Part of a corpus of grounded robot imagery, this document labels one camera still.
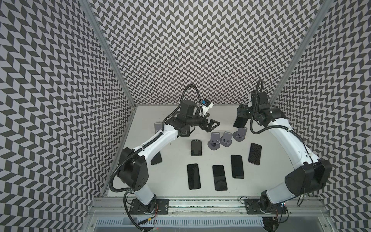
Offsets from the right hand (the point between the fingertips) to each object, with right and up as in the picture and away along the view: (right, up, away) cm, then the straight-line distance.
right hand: (242, 113), depth 81 cm
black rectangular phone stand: (-34, -12, +15) cm, 39 cm away
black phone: (-1, -5, +1) cm, 5 cm away
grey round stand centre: (-14, -19, +10) cm, 26 cm away
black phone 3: (+11, -25, +10) cm, 30 cm away
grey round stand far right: (+3, -14, +14) cm, 20 cm away
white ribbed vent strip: (-35, -53, -12) cm, 65 cm away
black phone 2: (-51, -29, +10) cm, 59 cm away
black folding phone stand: (-26, -21, +9) cm, 35 cm away
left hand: (-17, -3, -5) cm, 18 cm away
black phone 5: (-1, -32, +5) cm, 32 cm away
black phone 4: (-28, -37, +1) cm, 46 cm away
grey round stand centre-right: (-6, -17, +12) cm, 22 cm away
